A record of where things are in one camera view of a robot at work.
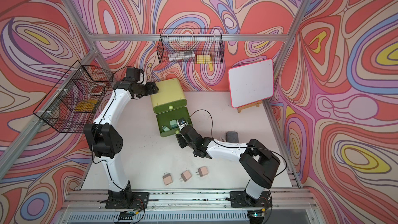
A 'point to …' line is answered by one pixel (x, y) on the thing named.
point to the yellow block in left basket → (85, 106)
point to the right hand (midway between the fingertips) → (181, 137)
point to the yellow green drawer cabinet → (169, 100)
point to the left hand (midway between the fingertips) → (154, 89)
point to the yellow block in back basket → (203, 59)
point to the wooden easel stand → (257, 104)
